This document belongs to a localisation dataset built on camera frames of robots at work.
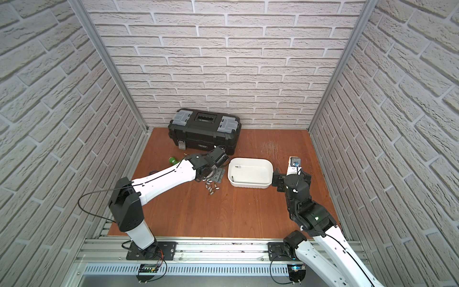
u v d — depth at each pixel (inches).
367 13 27.5
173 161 39.5
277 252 28.9
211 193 35.5
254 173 39.1
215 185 36.3
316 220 18.2
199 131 38.2
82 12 27.9
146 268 28.5
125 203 17.2
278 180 24.4
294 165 22.7
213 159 25.3
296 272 27.7
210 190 36.2
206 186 36.3
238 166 39.5
